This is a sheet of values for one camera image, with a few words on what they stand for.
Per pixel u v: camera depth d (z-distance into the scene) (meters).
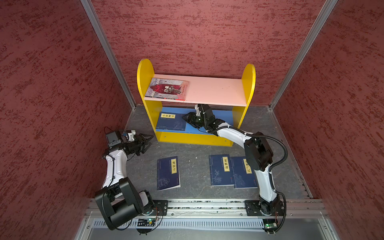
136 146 0.72
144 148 0.77
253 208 0.74
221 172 0.86
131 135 0.76
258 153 0.55
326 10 0.72
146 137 0.75
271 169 0.56
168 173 0.85
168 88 0.71
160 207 0.74
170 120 0.93
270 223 0.71
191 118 0.81
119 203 0.44
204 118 0.73
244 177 0.84
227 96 0.71
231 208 0.76
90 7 0.71
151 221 0.71
